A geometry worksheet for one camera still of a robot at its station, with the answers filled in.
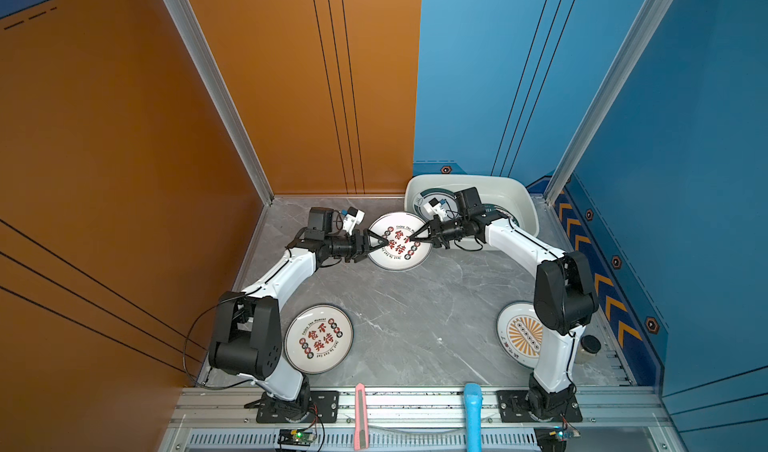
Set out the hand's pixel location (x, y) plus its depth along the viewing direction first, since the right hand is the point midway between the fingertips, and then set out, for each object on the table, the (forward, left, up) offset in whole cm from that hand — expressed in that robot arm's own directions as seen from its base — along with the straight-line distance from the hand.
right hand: (412, 239), depth 84 cm
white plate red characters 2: (-4, +3, -1) cm, 5 cm away
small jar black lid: (-26, -44, -10) cm, 52 cm away
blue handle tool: (-37, -14, -16) cm, 43 cm away
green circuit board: (-44, +29, -20) cm, 56 cm away
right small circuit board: (-44, -35, -19) cm, 59 cm away
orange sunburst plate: (-20, -31, -19) cm, 41 cm away
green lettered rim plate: (-3, -19, +15) cm, 25 cm away
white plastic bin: (+33, -40, -15) cm, 54 cm away
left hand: (-2, +8, +1) cm, 8 cm away
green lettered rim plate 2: (+32, -8, -14) cm, 36 cm away
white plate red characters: (-21, +27, -18) cm, 39 cm away
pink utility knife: (-42, +13, -18) cm, 47 cm away
